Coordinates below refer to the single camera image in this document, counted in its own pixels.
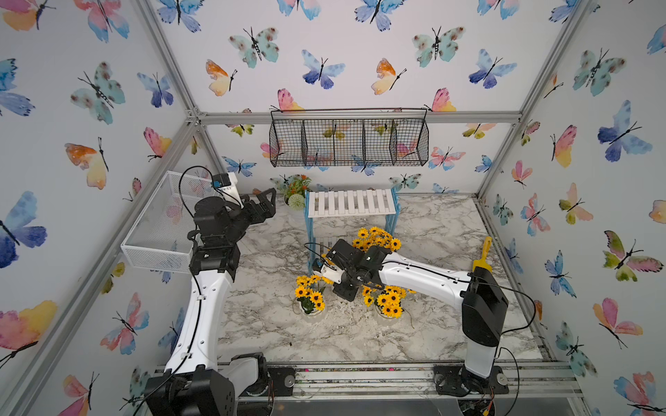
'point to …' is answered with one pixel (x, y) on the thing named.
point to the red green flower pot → (295, 191)
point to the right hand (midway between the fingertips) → (339, 285)
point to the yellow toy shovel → (486, 250)
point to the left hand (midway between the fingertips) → (263, 190)
